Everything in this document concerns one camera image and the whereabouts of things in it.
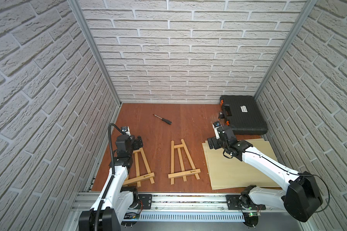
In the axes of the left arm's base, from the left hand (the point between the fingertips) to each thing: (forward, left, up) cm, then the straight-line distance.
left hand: (133, 135), depth 84 cm
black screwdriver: (+23, -16, -13) cm, 31 cm away
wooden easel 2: (-22, -5, -11) cm, 25 cm away
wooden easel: (-20, -30, -10) cm, 37 cm away
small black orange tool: (+26, -62, -12) cm, 68 cm away
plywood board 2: (-18, -61, -16) cm, 65 cm away
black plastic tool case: (+23, -76, -6) cm, 79 cm away
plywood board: (-18, -60, -15) cm, 65 cm away
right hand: (-1, -52, -1) cm, 52 cm away
